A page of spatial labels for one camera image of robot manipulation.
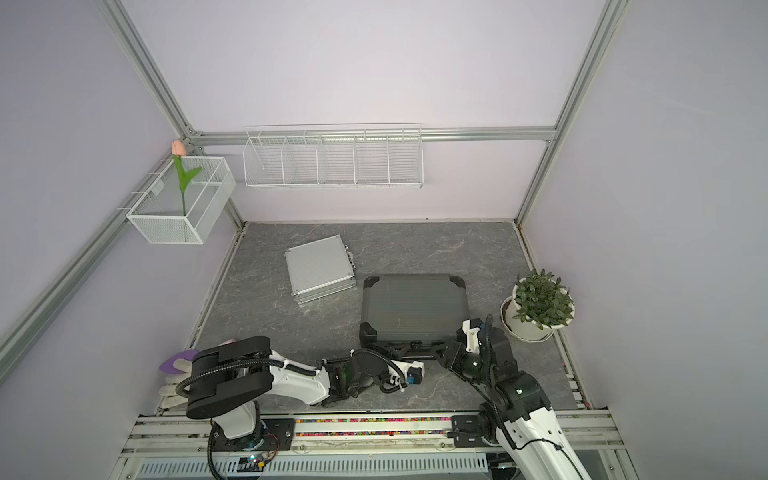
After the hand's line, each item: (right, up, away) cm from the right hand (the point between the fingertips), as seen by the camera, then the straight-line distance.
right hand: (436, 351), depth 77 cm
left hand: (-8, +1, +4) cm, 9 cm away
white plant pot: (+23, +5, 0) cm, 24 cm away
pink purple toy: (-76, -7, +8) cm, 77 cm away
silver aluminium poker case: (-37, +20, +26) cm, 49 cm away
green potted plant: (+29, +13, +2) cm, 32 cm away
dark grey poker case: (-5, +9, +10) cm, 15 cm away
